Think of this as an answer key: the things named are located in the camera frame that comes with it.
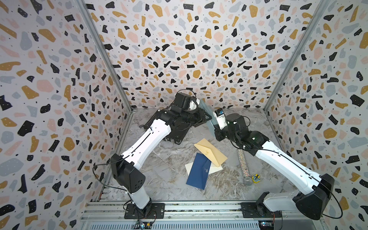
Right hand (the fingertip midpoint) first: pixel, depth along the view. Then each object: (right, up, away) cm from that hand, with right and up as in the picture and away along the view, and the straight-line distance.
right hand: (215, 125), depth 75 cm
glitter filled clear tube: (+19, -31, +6) cm, 37 cm away
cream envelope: (+1, -27, +15) cm, 30 cm away
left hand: (-2, +4, -5) cm, 6 cm away
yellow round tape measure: (+25, -31, +9) cm, 41 cm away
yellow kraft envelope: (-1, -17, +17) cm, 25 cm away
